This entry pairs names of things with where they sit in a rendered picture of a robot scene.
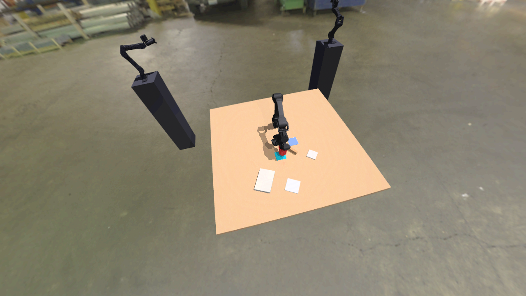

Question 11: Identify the red translucent cup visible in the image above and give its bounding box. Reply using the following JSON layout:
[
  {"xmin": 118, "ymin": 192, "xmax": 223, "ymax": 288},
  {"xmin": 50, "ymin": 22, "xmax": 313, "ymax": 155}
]
[{"xmin": 279, "ymin": 146, "xmax": 287, "ymax": 156}]

